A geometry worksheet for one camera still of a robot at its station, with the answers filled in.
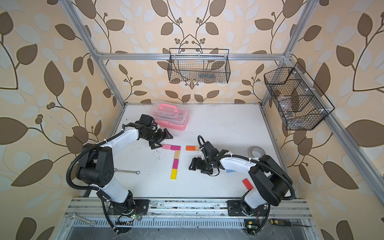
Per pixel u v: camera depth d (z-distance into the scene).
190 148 0.96
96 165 0.47
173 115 1.02
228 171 0.86
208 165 0.67
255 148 0.92
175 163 0.90
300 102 0.74
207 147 0.70
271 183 0.43
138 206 0.74
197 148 0.94
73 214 0.72
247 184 0.82
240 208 0.66
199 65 0.96
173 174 0.86
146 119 0.76
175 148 0.96
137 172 0.87
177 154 0.93
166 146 0.96
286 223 0.68
